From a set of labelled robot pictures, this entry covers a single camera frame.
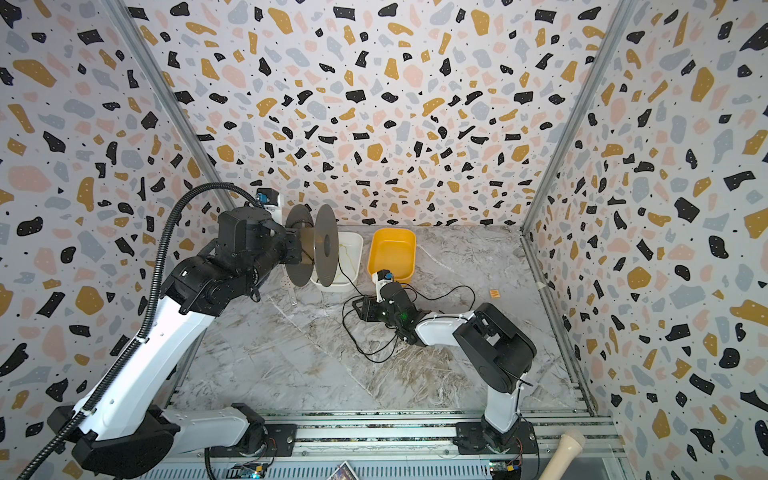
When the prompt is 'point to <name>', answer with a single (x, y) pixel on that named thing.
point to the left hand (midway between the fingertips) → (293, 225)
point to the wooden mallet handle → (570, 445)
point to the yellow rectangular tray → (394, 250)
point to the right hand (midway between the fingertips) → (351, 299)
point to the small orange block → (494, 293)
